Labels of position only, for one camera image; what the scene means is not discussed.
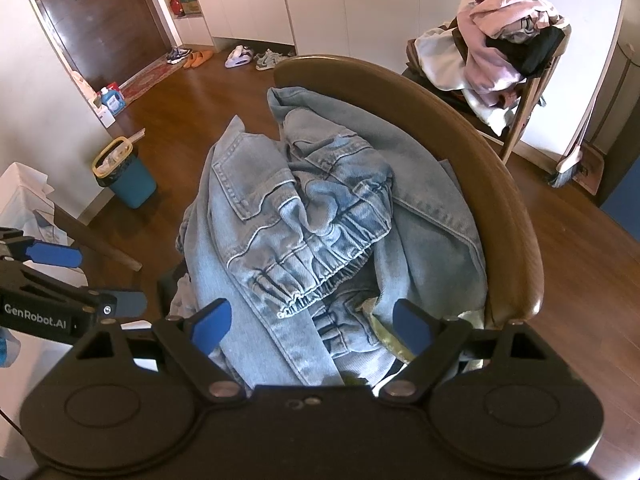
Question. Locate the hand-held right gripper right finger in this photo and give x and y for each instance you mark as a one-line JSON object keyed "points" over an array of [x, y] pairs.
{"points": [[412, 327]]}

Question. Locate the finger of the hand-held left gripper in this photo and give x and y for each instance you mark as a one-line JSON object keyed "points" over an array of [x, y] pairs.
{"points": [[130, 303], [55, 256]]}

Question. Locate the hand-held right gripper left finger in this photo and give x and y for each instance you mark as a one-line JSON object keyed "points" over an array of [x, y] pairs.
{"points": [[212, 327]]}

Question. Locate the light blue denim jeans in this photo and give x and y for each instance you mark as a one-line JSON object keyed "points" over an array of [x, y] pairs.
{"points": [[325, 210]]}

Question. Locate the white cloth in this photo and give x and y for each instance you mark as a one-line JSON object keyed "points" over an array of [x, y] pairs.
{"points": [[25, 195]]}

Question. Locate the teal trash bin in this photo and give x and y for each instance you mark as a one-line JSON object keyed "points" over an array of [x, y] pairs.
{"points": [[130, 180]]}

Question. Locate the white plastic bottle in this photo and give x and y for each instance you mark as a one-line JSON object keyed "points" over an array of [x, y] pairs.
{"points": [[104, 114]]}

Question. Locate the blue detergent bottle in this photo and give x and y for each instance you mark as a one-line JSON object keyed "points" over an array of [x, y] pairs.
{"points": [[114, 100]]}

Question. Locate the brown wooden chair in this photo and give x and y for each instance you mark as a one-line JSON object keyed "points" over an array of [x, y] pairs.
{"points": [[480, 170]]}

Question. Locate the patterned doormat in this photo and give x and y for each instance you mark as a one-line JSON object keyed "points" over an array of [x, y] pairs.
{"points": [[150, 77]]}

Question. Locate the broom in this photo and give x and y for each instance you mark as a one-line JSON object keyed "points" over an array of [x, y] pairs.
{"points": [[567, 165]]}

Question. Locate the dark brown door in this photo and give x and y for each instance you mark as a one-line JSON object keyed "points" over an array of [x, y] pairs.
{"points": [[105, 30]]}

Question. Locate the dark sneakers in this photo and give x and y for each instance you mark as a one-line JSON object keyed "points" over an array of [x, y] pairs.
{"points": [[178, 55]]}

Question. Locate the brown dustpan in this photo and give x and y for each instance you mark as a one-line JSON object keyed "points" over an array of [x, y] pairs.
{"points": [[594, 170]]}

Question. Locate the orange slippers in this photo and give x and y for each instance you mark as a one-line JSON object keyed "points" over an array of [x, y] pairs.
{"points": [[196, 60]]}

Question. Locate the light wooden chair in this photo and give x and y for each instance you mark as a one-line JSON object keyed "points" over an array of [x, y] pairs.
{"points": [[532, 95]]}

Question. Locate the white sneakers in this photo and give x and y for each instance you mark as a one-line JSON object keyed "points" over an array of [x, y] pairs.
{"points": [[237, 58]]}

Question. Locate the white garment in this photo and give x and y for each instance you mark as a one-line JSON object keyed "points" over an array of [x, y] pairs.
{"points": [[440, 55]]}

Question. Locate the grey sneakers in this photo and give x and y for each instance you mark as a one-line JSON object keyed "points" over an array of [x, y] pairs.
{"points": [[272, 59]]}

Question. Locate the red bag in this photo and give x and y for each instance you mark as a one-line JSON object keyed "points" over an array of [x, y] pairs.
{"points": [[176, 4]]}

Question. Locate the grey tower appliance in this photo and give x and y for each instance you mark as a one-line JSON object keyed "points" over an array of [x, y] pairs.
{"points": [[617, 125]]}

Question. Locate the black garment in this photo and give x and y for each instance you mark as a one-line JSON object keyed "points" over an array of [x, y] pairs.
{"points": [[530, 47]]}

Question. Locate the pink garment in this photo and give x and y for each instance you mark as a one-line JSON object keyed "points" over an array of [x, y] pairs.
{"points": [[492, 15]]}

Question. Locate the white storage cabinets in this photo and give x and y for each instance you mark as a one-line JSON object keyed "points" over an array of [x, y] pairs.
{"points": [[350, 5]]}

